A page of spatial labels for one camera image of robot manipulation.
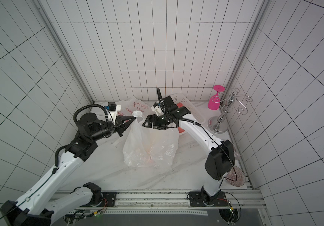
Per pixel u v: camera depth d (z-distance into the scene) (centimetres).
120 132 57
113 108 54
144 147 73
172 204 73
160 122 69
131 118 63
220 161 44
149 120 69
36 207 38
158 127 70
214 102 84
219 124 102
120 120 58
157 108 74
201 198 65
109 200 72
